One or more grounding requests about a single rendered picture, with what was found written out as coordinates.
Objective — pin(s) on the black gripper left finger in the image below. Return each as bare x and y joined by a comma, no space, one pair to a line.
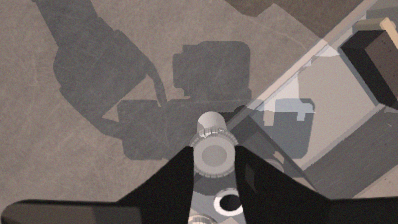
165,198

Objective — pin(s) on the white flanged bushing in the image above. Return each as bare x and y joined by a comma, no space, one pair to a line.
212,130

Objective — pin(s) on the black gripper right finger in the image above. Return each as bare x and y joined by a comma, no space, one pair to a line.
269,196

